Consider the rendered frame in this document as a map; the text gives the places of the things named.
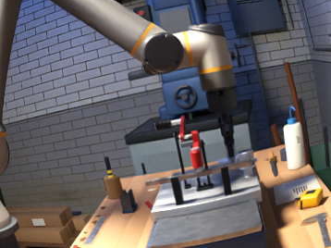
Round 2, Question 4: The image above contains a grey steel square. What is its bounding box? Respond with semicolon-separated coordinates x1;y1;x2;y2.
300;212;331;248

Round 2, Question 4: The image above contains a thin dark rod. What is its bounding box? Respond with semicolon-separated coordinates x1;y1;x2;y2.
298;98;313;167

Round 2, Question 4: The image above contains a red clamp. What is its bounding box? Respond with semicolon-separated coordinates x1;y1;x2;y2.
188;130;205;170

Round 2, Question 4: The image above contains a steel gauge bar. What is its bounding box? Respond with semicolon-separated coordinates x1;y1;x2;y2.
144;159;255;187

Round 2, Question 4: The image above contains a grey rubber mat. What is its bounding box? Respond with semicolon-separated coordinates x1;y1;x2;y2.
149;199;264;248

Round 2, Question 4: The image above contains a black box with red button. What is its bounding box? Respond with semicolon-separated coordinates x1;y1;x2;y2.
132;5;153;23

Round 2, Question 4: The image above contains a short brown handle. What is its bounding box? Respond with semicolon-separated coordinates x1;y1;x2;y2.
270;123;283;147

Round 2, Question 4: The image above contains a black rack post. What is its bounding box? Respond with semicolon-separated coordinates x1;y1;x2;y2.
220;166;233;196
170;177;185;206

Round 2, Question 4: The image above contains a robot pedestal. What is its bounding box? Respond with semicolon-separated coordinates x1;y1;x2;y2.
0;228;16;248

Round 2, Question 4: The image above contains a wooden handled knife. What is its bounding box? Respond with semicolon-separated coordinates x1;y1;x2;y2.
266;151;279;178

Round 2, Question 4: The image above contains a white squeeze bottle blue nozzle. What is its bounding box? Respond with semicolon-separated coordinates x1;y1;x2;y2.
282;105;307;171

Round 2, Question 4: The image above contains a red clamp lever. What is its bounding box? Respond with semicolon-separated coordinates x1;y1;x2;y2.
178;115;192;143

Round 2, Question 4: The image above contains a clear steel bracket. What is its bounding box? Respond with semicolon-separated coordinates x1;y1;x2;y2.
234;149;257;180

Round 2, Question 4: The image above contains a blue grey electrical panel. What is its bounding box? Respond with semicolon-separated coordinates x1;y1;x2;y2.
223;0;287;36

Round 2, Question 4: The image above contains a black dropout carrier frame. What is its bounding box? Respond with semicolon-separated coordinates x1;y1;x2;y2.
173;132;215;192

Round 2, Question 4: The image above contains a blue milling machine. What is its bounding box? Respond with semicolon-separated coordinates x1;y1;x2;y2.
128;0;257;120

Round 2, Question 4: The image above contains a small blue grey vise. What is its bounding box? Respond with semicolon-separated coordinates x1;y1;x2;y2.
118;189;139;215

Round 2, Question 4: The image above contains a black punch with yellow band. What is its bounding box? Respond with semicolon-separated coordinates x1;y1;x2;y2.
104;155;115;180

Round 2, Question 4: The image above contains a grey jig base plate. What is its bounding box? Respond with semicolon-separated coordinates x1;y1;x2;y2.
150;164;264;221

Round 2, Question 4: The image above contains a white sheet with drill bits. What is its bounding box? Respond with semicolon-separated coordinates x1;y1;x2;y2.
273;174;324;206

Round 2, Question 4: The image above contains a small cardboard box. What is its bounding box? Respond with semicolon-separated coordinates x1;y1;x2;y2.
71;212;92;231

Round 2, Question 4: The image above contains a flat cardboard box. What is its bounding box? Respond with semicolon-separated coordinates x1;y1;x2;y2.
13;224;76;245

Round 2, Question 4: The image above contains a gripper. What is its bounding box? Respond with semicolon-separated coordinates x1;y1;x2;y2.
205;89;238;161

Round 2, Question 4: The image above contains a green bin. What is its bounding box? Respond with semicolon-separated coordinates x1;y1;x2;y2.
309;140;331;183

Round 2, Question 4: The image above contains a steel ruler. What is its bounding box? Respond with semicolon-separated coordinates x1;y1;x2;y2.
83;215;108;245

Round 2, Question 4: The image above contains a long brown rod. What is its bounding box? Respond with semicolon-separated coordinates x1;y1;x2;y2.
283;61;311;167

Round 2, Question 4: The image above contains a black and steel lock handle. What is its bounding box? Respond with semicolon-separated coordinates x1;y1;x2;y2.
153;118;183;132

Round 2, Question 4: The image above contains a short dark rod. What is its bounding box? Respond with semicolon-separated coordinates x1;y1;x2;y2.
323;126;330;161

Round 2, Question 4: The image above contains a large cardboard box with label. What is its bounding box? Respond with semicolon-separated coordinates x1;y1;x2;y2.
5;205;74;229

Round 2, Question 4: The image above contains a yellow tape measure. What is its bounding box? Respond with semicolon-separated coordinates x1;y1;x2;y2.
297;187;324;210

